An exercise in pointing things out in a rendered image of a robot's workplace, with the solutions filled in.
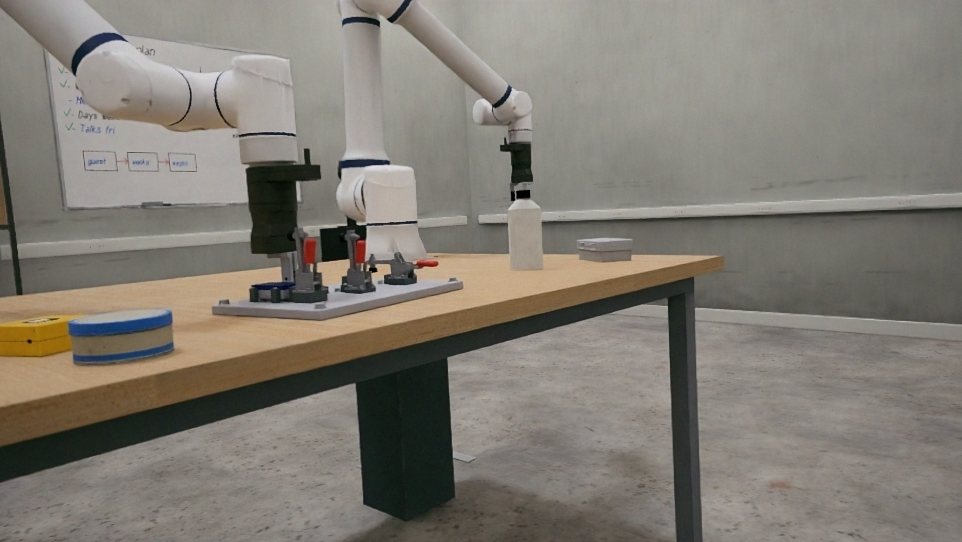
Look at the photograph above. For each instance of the white plastic bottle with black cap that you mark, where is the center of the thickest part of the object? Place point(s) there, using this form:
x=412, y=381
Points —
x=525, y=233

